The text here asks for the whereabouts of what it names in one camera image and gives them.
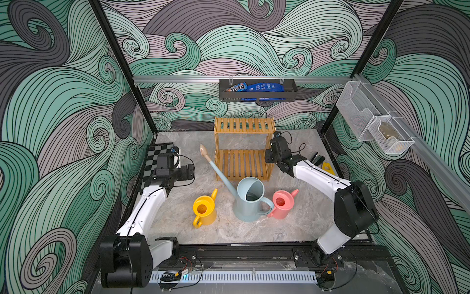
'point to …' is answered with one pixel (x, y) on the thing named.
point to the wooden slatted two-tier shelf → (240, 143)
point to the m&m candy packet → (241, 87)
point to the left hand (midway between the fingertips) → (183, 165)
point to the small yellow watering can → (204, 209)
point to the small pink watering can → (283, 201)
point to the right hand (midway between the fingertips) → (273, 151)
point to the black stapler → (317, 159)
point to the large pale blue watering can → (249, 204)
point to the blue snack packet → (265, 87)
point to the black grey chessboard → (153, 151)
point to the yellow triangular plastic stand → (327, 166)
